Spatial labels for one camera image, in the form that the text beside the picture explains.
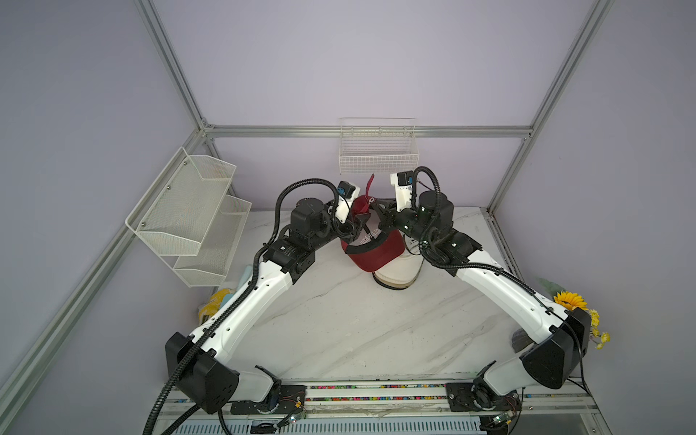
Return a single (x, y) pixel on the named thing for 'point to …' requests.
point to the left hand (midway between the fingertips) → (357, 212)
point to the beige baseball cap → (398, 275)
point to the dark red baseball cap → (372, 254)
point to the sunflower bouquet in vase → (573, 301)
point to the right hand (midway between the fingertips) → (374, 205)
